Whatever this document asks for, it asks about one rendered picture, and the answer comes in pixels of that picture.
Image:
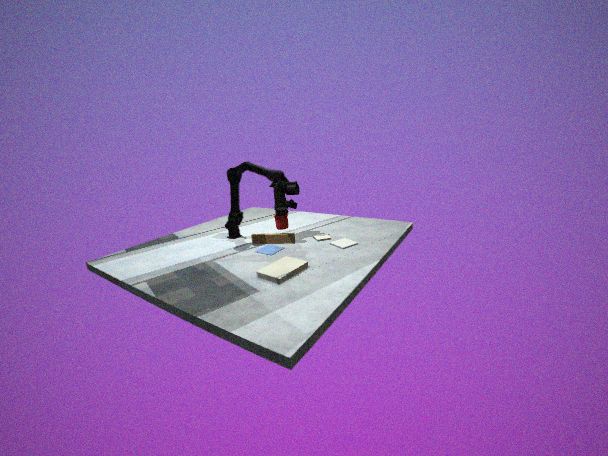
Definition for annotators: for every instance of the cream flat rectangular block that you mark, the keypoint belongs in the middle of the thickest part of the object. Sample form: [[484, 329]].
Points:
[[282, 270]]

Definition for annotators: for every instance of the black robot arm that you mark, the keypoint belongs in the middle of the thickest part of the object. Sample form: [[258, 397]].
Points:
[[280, 184]]

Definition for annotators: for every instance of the tan wooden plank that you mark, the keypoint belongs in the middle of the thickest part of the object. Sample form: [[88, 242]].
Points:
[[273, 238]]

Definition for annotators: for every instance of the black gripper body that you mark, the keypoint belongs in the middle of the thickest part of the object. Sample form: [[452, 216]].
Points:
[[280, 205]]

